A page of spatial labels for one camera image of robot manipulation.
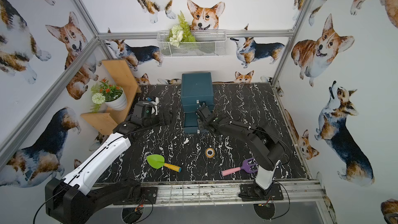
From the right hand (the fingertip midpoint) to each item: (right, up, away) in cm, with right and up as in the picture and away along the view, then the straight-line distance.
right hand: (206, 115), depth 92 cm
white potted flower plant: (-56, +11, +2) cm, 58 cm away
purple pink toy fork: (+24, -26, -9) cm, 36 cm away
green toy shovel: (-27, -24, -9) cm, 37 cm away
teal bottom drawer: (-10, -5, +4) cm, 12 cm away
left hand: (-22, +4, -11) cm, 25 cm away
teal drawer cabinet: (-6, +15, -2) cm, 17 cm away
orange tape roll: (+2, -21, -4) cm, 21 cm away
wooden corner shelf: (-57, +27, +10) cm, 64 cm away
